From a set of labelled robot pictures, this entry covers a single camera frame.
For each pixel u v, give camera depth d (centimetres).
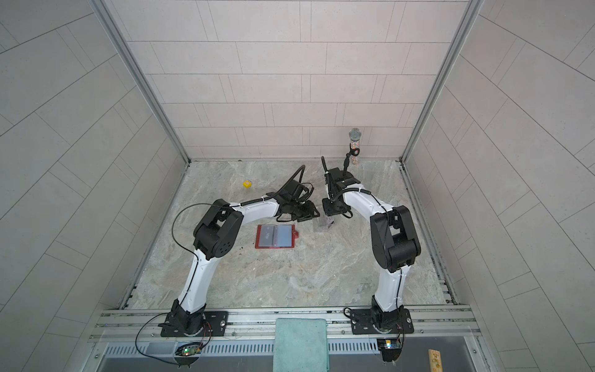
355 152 96
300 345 67
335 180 74
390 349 68
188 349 64
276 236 89
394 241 49
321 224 94
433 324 71
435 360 64
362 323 71
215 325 71
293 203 79
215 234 56
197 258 57
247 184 106
